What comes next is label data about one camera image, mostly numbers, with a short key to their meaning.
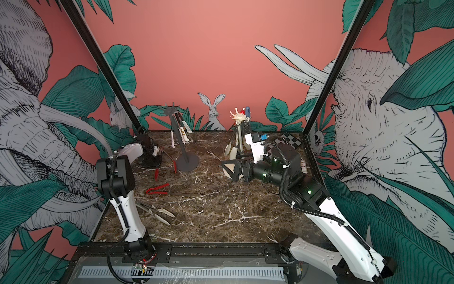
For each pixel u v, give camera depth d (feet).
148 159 2.84
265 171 1.58
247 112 2.33
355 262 1.20
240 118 2.35
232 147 2.66
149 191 3.03
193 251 2.46
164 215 2.77
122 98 3.33
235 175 1.59
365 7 2.26
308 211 1.31
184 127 2.69
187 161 3.42
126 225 1.98
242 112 2.41
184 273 2.30
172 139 2.58
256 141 1.61
